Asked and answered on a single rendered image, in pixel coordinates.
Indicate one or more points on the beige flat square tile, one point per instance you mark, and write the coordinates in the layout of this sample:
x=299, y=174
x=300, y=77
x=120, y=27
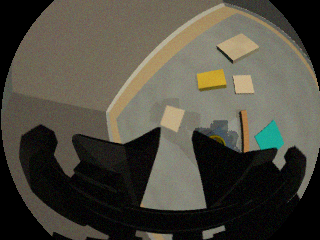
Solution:
x=243, y=84

